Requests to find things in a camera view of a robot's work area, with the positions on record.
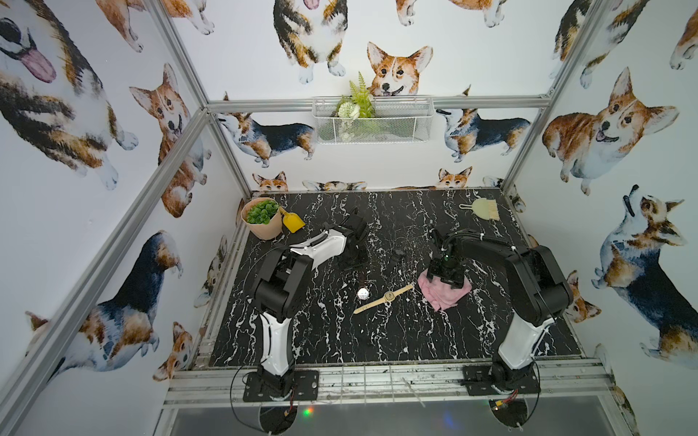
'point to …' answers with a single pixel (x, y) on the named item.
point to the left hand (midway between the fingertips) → (367, 262)
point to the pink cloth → (439, 293)
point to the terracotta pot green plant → (264, 217)
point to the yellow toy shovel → (292, 221)
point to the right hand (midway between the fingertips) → (436, 280)
